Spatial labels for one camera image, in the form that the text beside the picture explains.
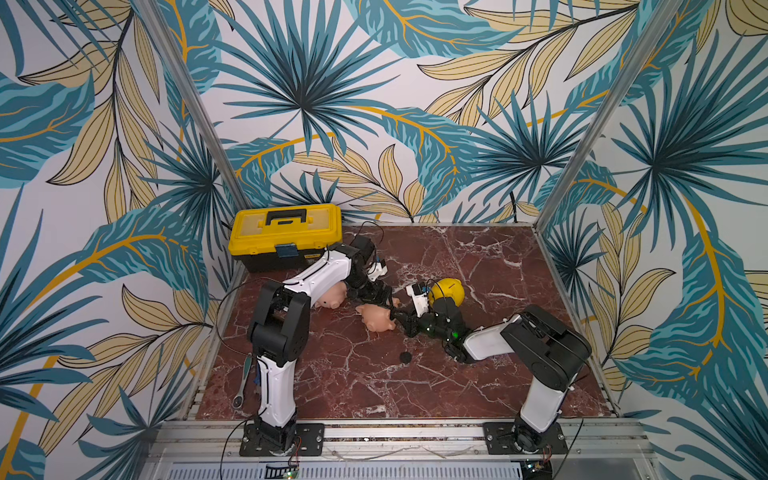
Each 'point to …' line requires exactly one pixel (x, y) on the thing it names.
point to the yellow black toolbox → (283, 238)
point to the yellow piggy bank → (447, 288)
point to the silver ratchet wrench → (237, 401)
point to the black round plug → (405, 357)
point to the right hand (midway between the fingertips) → (393, 311)
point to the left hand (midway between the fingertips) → (379, 307)
